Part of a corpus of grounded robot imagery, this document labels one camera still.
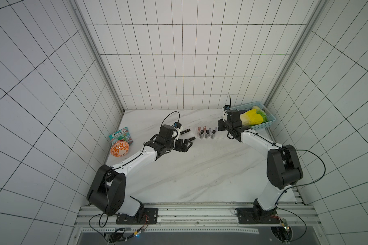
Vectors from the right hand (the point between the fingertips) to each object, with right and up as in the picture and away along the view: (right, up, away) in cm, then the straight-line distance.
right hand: (215, 119), depth 95 cm
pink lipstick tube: (-10, -7, +3) cm, 13 cm away
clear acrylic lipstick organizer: (-7, -9, +3) cm, 11 cm away
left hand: (-21, -14, -9) cm, 27 cm away
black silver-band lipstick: (-8, -9, +3) cm, 13 cm away
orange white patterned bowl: (-62, -19, 0) cm, 64 cm away
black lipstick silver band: (-20, -8, +9) cm, 23 cm away
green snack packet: (-63, -11, +6) cm, 64 cm away
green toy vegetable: (+36, +6, +15) cm, 39 cm away
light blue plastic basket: (+30, +11, +19) cm, 37 cm away
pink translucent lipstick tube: (-6, -6, +3) cm, 9 cm away
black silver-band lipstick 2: (-5, -9, +3) cm, 11 cm away
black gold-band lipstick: (0, -8, +3) cm, 8 cm away
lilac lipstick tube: (-3, -7, +4) cm, 9 cm away
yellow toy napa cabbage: (+27, +1, +9) cm, 28 cm away
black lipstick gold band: (-14, -13, +7) cm, 21 cm away
